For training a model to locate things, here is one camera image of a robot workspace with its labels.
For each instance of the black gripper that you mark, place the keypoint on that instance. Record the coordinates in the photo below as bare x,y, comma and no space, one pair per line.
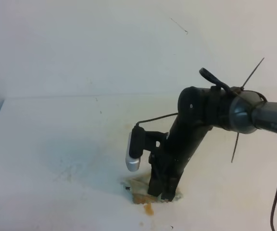
178,147

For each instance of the stained rag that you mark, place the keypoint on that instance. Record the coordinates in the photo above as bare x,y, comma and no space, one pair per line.
137,189

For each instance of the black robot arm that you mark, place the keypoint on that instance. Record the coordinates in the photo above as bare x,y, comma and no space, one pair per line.
200,110

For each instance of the black zip tie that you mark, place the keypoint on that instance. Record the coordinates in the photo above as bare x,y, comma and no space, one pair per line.
241,108

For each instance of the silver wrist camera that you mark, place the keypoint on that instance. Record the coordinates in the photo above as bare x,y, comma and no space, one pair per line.
135,147

